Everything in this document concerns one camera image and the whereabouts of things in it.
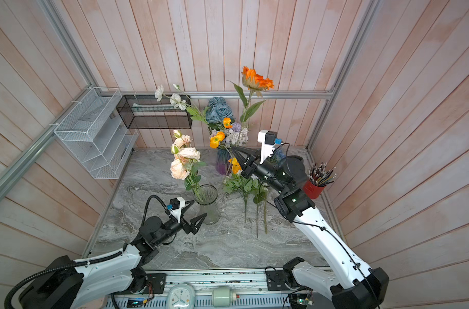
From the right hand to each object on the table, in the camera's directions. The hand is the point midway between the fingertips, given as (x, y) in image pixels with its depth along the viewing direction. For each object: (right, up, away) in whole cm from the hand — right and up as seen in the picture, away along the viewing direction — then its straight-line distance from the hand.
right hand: (230, 149), depth 58 cm
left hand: (-13, -23, +19) cm, 33 cm away
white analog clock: (-18, -53, +10) cm, 57 cm away
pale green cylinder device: (-3, -50, +5) cm, 50 cm away
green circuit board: (+27, -55, +11) cm, 63 cm away
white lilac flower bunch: (+12, -16, +36) cm, 41 cm away
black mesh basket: (-45, +25, +46) cm, 69 cm away
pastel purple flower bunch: (+2, +9, +25) cm, 26 cm away
